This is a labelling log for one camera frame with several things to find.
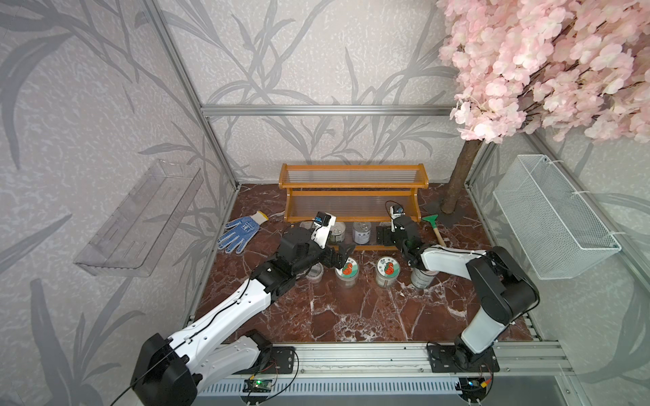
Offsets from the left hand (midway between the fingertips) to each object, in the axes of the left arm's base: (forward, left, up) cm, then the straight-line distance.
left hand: (343, 240), depth 74 cm
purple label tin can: (+13, -7, -15) cm, 21 cm away
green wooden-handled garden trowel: (+23, -38, -19) cm, 48 cm away
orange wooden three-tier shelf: (+42, -6, -24) cm, 49 cm away
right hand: (+16, -18, -15) cm, 28 cm away
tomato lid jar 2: (-3, -15, -14) cm, 21 cm away
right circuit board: (-33, -39, -27) cm, 58 cm away
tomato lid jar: (-5, -1, -15) cm, 16 cm away
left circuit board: (-33, +24, -24) cm, 47 cm away
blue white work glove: (+18, +41, -23) cm, 51 cm away
